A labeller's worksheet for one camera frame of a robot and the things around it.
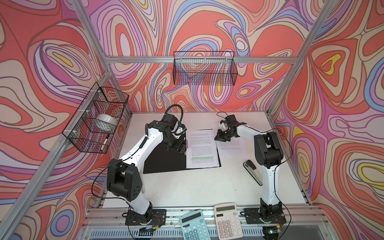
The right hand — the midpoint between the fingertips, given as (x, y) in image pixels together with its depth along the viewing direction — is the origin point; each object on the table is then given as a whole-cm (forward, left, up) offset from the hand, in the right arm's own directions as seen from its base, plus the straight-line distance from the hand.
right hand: (216, 141), depth 103 cm
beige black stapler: (-22, -17, +4) cm, 28 cm away
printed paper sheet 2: (-7, -12, 0) cm, 14 cm away
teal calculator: (-50, +17, +3) cm, 53 cm away
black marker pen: (-18, +60, +26) cm, 68 cm away
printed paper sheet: (-7, +11, 0) cm, 13 cm away
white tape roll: (-6, +59, +33) cm, 68 cm away
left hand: (-13, +23, +15) cm, 30 cm away
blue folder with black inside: (-15, +35, +4) cm, 38 cm away
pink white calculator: (-48, +1, +2) cm, 48 cm away
